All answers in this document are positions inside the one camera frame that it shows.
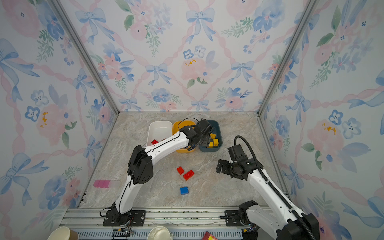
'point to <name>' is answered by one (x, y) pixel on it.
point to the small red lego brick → (180, 170)
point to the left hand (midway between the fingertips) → (205, 138)
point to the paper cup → (63, 233)
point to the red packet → (207, 236)
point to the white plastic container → (158, 130)
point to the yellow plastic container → (177, 126)
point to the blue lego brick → (184, 190)
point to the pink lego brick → (101, 183)
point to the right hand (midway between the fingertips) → (224, 168)
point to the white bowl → (159, 233)
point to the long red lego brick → (154, 141)
